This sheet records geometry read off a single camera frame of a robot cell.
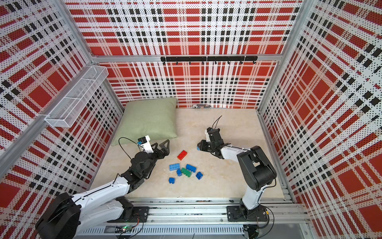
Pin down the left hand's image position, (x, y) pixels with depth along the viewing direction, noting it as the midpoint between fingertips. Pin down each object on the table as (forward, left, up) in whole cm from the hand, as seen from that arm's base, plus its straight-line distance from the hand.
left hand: (166, 141), depth 82 cm
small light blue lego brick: (+4, -17, -14) cm, 23 cm away
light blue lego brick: (-8, -3, -16) cm, 18 cm away
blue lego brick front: (-16, -2, -15) cm, 22 cm away
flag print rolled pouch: (+45, -20, -16) cm, 52 cm away
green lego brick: (-11, -10, -16) cm, 22 cm away
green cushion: (+21, +11, -3) cm, 24 cm away
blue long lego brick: (-9, -14, -16) cm, 23 cm away
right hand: (+5, -19, -12) cm, 23 cm away
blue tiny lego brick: (-12, -6, -15) cm, 21 cm away
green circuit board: (-39, +17, -15) cm, 45 cm away
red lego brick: (0, -7, -16) cm, 17 cm away
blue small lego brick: (-14, -18, -14) cm, 27 cm away
